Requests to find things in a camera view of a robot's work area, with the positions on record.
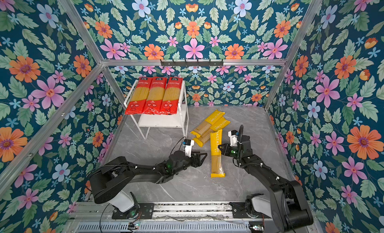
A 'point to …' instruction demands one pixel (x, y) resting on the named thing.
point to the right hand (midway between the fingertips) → (218, 145)
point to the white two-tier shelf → (148, 121)
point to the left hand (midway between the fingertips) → (206, 152)
